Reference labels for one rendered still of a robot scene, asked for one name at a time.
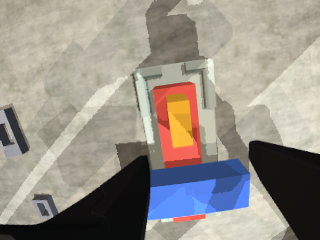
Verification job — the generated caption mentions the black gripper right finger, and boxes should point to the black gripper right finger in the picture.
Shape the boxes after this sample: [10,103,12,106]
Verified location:
[248,140,320,240]

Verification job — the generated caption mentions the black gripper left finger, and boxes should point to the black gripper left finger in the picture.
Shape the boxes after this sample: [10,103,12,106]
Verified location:
[0,156,151,240]

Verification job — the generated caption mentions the orange-brown rectangular block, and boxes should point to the orange-brown rectangular block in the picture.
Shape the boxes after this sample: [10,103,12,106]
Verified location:
[167,93,195,148]

